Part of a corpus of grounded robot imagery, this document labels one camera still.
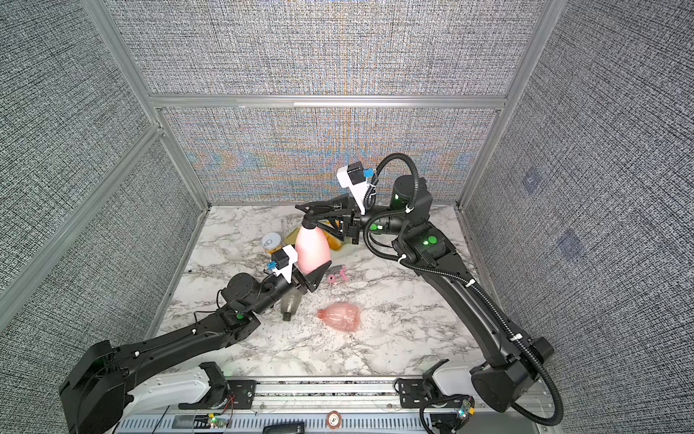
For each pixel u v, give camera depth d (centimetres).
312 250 58
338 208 54
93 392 39
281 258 54
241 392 74
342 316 87
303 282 63
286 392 75
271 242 100
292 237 105
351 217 49
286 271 56
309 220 55
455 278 44
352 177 47
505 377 37
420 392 73
